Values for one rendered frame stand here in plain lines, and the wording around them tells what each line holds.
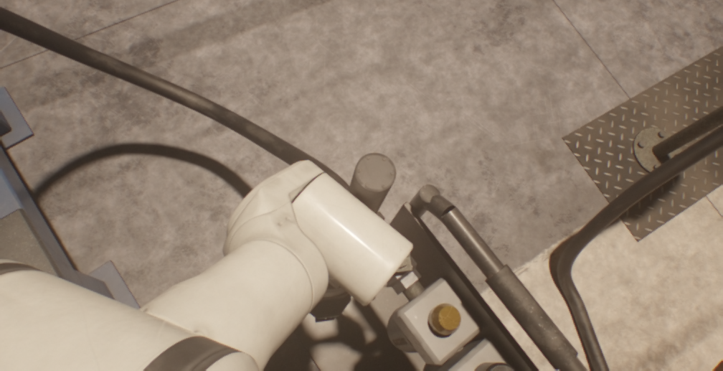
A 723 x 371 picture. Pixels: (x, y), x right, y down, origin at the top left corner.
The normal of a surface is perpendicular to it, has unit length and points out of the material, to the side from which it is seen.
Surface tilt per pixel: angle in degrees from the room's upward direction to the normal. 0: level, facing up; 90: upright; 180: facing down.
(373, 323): 0
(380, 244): 11
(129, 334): 55
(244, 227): 50
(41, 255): 0
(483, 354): 0
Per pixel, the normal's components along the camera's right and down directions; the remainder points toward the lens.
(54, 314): 0.12, -0.93
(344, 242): -0.05, -0.14
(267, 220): -0.39, -0.49
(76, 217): 0.11, -0.33
